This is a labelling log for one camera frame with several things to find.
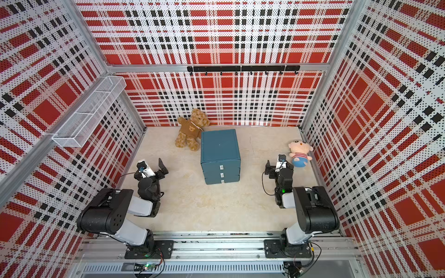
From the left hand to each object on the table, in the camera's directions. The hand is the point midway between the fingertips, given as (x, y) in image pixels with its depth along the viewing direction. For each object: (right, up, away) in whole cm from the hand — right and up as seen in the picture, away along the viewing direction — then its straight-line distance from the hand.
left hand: (155, 161), depth 88 cm
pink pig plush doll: (+80, +5, +13) cm, 81 cm away
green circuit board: (0, -43, -16) cm, 46 cm away
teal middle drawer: (+35, -6, -3) cm, 35 cm away
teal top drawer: (+35, -1, -9) cm, 36 cm away
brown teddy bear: (+13, +18, +22) cm, 31 cm away
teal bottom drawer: (+33, -10, +2) cm, 34 cm away
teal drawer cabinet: (+34, +3, -8) cm, 35 cm away
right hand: (+66, 0, +4) cm, 66 cm away
